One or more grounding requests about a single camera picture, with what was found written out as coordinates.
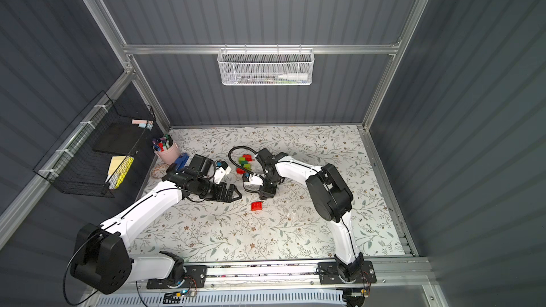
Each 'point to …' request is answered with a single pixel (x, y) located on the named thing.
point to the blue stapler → (180, 161)
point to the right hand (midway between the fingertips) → (267, 189)
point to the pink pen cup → (166, 149)
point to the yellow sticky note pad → (119, 168)
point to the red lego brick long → (248, 158)
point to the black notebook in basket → (123, 137)
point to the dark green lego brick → (244, 162)
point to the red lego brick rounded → (257, 206)
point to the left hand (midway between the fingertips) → (231, 196)
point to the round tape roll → (158, 171)
